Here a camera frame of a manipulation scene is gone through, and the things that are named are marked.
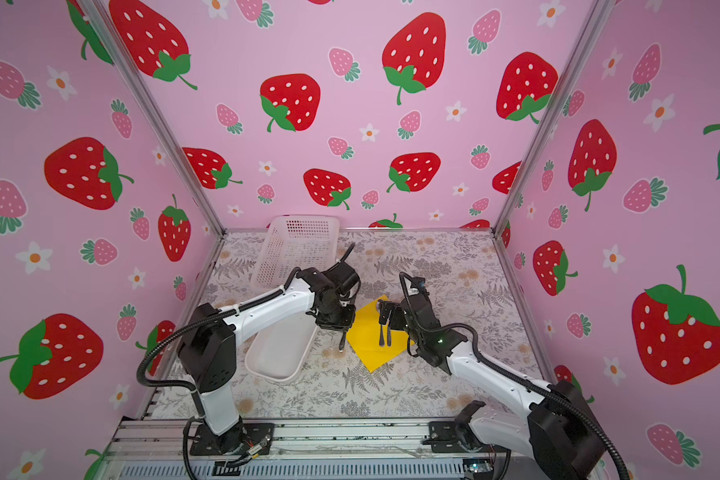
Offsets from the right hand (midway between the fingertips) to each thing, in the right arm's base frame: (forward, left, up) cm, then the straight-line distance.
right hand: (392, 304), depth 84 cm
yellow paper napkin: (-4, +8, -14) cm, 17 cm away
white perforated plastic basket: (+32, +42, -12) cm, 54 cm away
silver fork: (-4, 0, -14) cm, 14 cm away
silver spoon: (-4, +3, -14) cm, 15 cm away
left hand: (-6, +11, -5) cm, 13 cm away
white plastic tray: (-13, +32, -10) cm, 36 cm away
